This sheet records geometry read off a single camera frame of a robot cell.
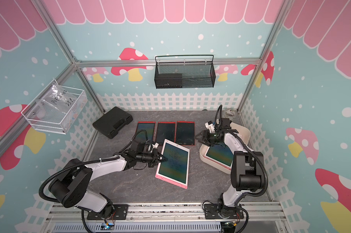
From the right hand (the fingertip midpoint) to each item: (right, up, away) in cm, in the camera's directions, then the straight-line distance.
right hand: (197, 138), depth 88 cm
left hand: (-17, -12, -6) cm, 22 cm away
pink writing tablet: (+17, -11, +7) cm, 21 cm away
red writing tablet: (-21, +4, +22) cm, 31 cm away
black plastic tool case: (-62, +9, +18) cm, 65 cm away
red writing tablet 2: (-7, +2, +18) cm, 19 cm away
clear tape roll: (+30, +17, +28) cm, 45 cm away
